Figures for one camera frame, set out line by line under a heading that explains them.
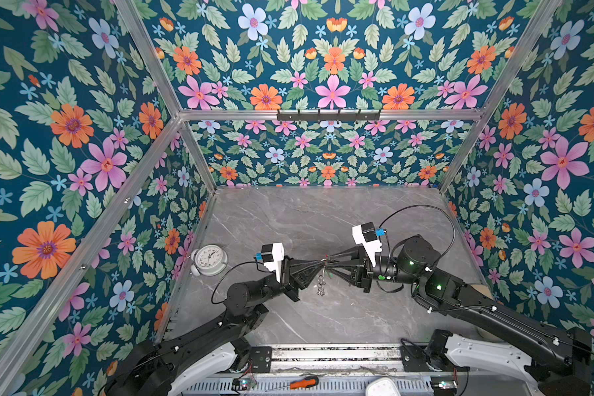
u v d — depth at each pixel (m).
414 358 0.73
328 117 0.93
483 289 0.85
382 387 0.67
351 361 0.75
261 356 0.74
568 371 0.38
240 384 0.71
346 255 0.55
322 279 0.57
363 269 0.51
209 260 0.91
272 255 0.52
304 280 0.57
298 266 0.56
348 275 0.54
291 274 0.55
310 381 0.69
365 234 0.49
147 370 0.45
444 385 0.70
